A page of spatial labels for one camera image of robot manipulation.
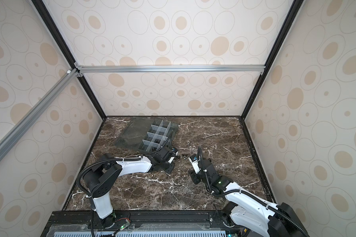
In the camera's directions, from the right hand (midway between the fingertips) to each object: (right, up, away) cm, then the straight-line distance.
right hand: (197, 168), depth 84 cm
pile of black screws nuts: (-2, +10, +16) cm, 19 cm away
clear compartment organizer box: (-33, +19, +22) cm, 44 cm away
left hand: (-12, -1, +7) cm, 14 cm away
